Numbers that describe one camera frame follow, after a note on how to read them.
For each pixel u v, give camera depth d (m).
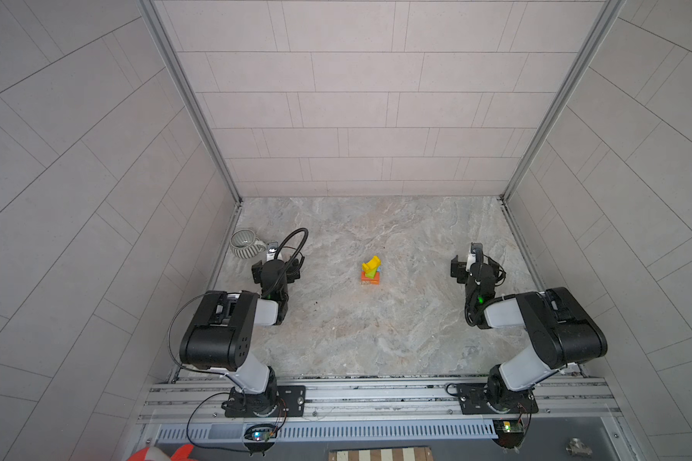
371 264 0.90
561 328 0.45
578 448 0.64
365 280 0.91
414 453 0.63
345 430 1.05
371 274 0.89
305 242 0.68
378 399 0.72
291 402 0.71
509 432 0.68
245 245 0.95
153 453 0.60
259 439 0.65
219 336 0.44
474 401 0.71
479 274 0.73
